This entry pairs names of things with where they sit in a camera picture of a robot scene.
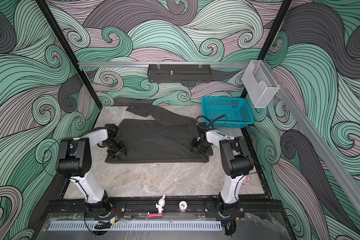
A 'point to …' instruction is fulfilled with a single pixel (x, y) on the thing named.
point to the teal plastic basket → (238, 110)
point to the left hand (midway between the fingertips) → (124, 154)
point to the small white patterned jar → (183, 206)
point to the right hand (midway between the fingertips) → (192, 150)
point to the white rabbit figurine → (161, 202)
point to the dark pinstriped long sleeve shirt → (166, 139)
